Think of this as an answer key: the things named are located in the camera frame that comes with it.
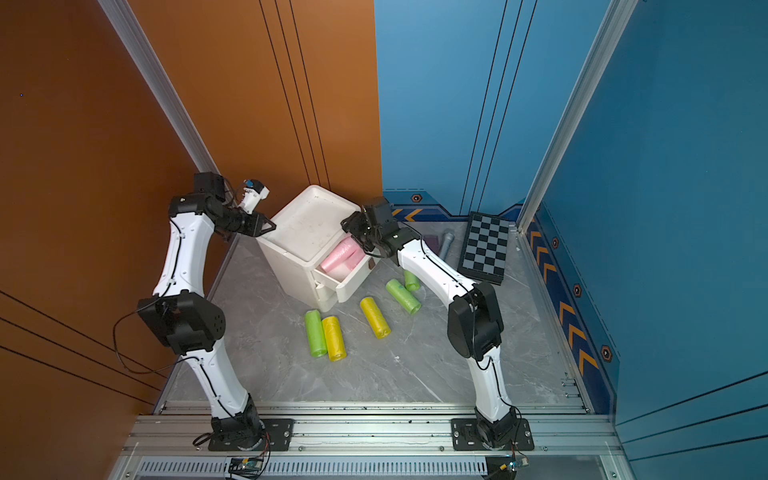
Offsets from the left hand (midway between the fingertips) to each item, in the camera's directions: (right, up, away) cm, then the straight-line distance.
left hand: (270, 220), depth 86 cm
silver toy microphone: (+57, -4, +26) cm, 62 cm away
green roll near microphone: (+42, -20, +13) cm, 48 cm away
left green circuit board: (0, -61, -14) cm, 63 cm away
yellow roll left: (+18, -35, +1) cm, 39 cm away
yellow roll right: (+30, -29, +5) cm, 42 cm away
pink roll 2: (+25, -12, -1) cm, 27 cm away
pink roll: (+20, -10, -1) cm, 22 cm away
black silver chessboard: (+69, -8, +23) cm, 73 cm away
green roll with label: (+40, -24, +11) cm, 48 cm away
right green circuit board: (+64, -59, -16) cm, 89 cm away
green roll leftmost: (+13, -36, +1) cm, 38 cm away
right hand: (+22, -1, 0) cm, 22 cm away
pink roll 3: (+20, -15, -1) cm, 25 cm away
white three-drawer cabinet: (+15, -11, -7) cm, 19 cm away
